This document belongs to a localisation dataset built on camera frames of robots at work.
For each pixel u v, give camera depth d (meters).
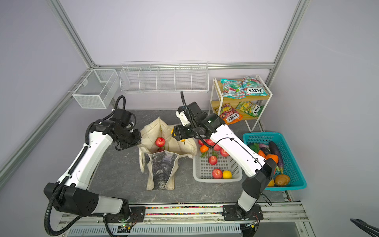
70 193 0.39
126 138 0.63
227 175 0.83
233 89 0.81
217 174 0.82
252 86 0.83
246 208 0.61
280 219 0.75
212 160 0.88
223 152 0.91
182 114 0.65
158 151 0.68
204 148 0.92
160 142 0.90
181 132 0.62
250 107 0.96
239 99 0.79
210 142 0.94
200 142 0.95
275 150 0.91
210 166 0.89
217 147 0.94
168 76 1.00
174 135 0.64
